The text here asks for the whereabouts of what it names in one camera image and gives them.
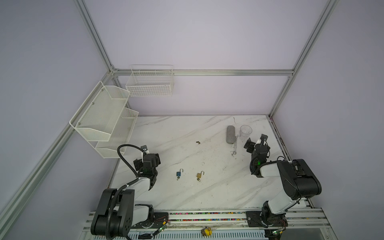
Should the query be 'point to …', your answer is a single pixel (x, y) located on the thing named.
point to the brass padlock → (199, 175)
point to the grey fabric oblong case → (230, 134)
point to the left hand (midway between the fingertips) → (145, 157)
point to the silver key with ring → (198, 179)
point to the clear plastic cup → (245, 130)
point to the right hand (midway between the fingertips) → (256, 139)
